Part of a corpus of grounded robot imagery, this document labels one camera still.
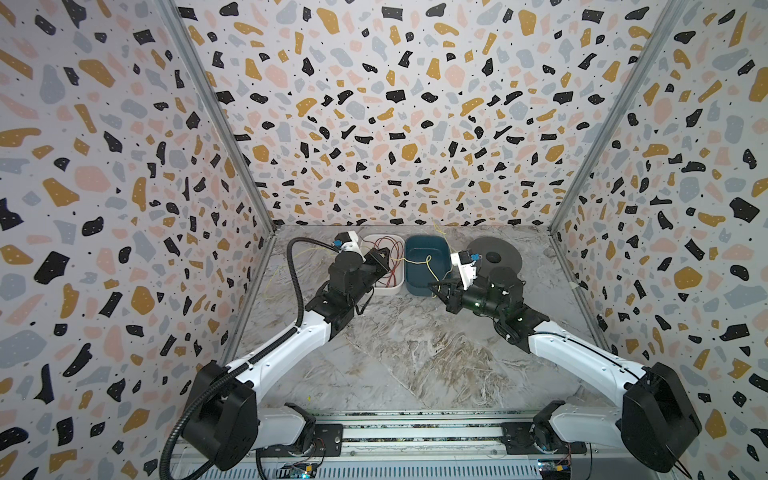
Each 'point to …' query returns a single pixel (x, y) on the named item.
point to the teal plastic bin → (427, 259)
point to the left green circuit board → (297, 471)
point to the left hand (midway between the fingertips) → (391, 243)
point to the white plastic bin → (380, 289)
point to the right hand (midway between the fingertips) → (427, 281)
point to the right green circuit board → (552, 470)
